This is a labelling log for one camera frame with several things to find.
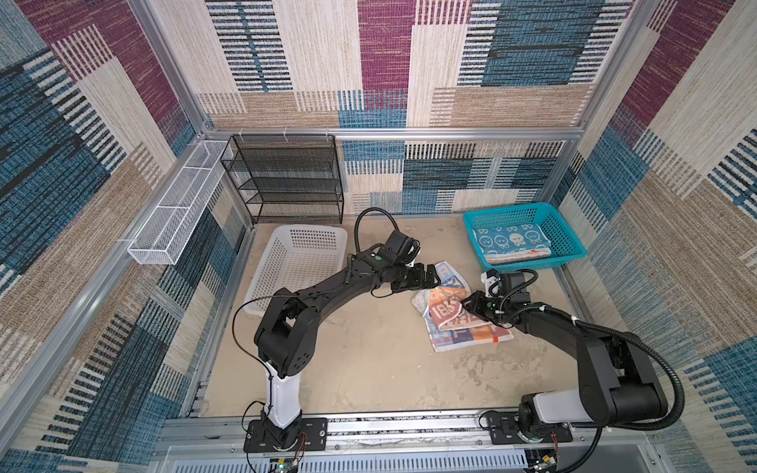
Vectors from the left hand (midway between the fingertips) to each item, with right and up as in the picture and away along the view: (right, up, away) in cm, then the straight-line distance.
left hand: (431, 280), depth 85 cm
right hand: (+11, -9, +6) cm, 15 cm away
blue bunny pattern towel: (+33, +11, +23) cm, 42 cm away
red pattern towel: (+7, -14, +5) cm, 16 cm away
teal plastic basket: (+49, +11, +18) cm, 53 cm away
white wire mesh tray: (-80, +13, +7) cm, 81 cm away
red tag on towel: (+19, -17, +2) cm, 26 cm away
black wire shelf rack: (-49, +35, +26) cm, 65 cm away
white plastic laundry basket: (-45, +6, +23) cm, 51 cm away
